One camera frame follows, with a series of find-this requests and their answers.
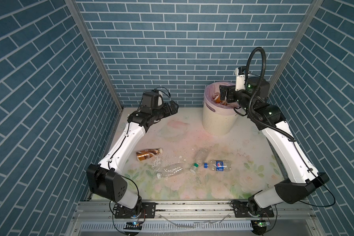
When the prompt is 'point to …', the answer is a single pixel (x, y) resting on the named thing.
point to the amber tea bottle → (147, 154)
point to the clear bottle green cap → (200, 159)
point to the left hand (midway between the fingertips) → (177, 107)
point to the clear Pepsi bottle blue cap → (221, 165)
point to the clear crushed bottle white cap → (170, 170)
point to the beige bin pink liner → (219, 118)
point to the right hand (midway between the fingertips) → (232, 85)
